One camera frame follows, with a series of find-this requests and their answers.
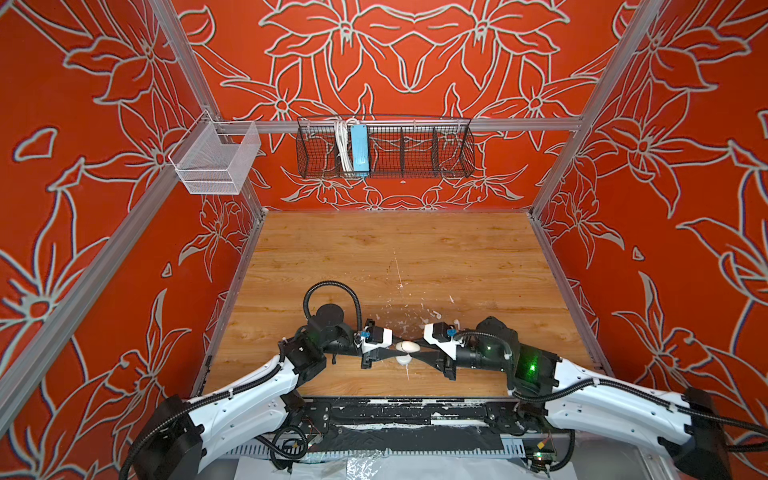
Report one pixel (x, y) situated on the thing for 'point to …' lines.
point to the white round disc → (404, 359)
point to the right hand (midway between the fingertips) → (410, 346)
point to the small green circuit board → (540, 459)
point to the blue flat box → (360, 149)
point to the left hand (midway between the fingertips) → (404, 344)
